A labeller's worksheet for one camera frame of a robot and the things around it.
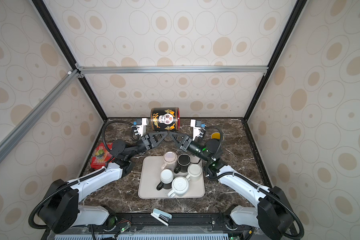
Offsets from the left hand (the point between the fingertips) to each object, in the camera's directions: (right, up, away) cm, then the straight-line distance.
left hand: (169, 138), depth 60 cm
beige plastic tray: (-14, -24, +30) cm, 41 cm away
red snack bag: (-46, -12, +34) cm, 59 cm away
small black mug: (+6, -14, +25) cm, 30 cm away
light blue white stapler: (-5, -39, +14) cm, 42 cm away
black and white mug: (-3, -22, +20) cm, 30 cm away
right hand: (0, +1, +3) cm, 3 cm away
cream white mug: (+12, -19, +23) cm, 32 cm away
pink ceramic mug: (-2, -13, +24) cm, 27 cm away
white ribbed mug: (+4, -25, +18) cm, 31 cm away
